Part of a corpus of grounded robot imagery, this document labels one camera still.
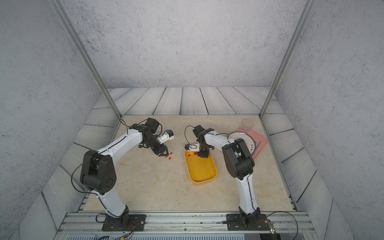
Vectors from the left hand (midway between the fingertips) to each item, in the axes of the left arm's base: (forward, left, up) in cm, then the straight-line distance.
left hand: (167, 151), depth 88 cm
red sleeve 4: (+3, -13, -10) cm, 17 cm away
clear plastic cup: (+24, -54, -5) cm, 59 cm away
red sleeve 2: (+2, +2, -9) cm, 9 cm away
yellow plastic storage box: (-7, -19, -9) cm, 23 cm away
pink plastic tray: (+14, -62, -10) cm, 64 cm away
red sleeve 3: (+4, -17, -10) cm, 20 cm away
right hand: (+5, -22, -9) cm, 24 cm away
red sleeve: (+1, 0, -10) cm, 10 cm away
